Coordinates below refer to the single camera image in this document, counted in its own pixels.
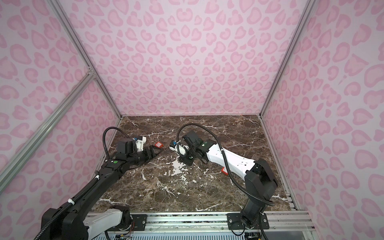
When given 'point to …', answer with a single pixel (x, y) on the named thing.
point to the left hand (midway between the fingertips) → (160, 150)
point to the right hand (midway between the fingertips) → (182, 155)
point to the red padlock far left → (158, 144)
